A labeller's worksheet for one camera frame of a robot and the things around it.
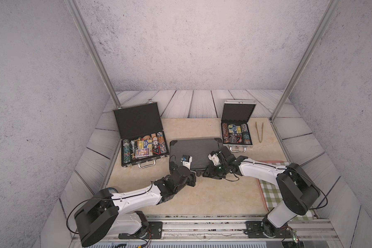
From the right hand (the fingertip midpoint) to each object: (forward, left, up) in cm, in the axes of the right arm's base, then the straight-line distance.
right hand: (206, 175), depth 86 cm
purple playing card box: (+15, +39, -1) cm, 42 cm away
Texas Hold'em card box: (+22, +39, 0) cm, 44 cm away
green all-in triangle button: (+18, +31, -3) cm, 36 cm away
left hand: (-1, +4, +5) cm, 7 cm away
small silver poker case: (+34, -22, -4) cm, 41 cm away
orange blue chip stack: (+22, +27, 0) cm, 35 cm away
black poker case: (+27, +41, -1) cm, 49 cm away
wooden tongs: (+34, -38, -6) cm, 51 cm away
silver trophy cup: (+21, +46, -1) cm, 51 cm away
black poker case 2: (+15, +4, +2) cm, 16 cm away
